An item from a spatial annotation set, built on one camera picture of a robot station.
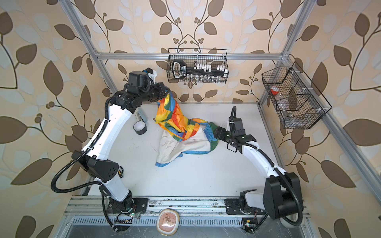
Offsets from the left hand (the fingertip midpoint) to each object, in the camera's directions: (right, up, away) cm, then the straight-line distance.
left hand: (171, 87), depth 71 cm
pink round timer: (-1, -63, -3) cm, 63 cm away
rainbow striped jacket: (+2, -25, +22) cm, 34 cm away
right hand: (+26, -25, +15) cm, 39 cm away
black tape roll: (-27, -21, +31) cm, 46 cm away
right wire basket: (+70, -7, +12) cm, 71 cm away
